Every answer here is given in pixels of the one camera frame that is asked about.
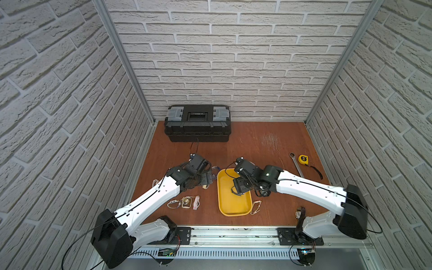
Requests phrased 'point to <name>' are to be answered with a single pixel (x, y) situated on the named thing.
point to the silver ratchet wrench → (292, 156)
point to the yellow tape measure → (303, 159)
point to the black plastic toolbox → (198, 123)
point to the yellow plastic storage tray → (229, 203)
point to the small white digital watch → (174, 204)
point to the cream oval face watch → (255, 207)
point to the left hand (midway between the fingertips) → (205, 175)
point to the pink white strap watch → (196, 203)
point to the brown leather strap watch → (300, 215)
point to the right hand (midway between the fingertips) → (242, 182)
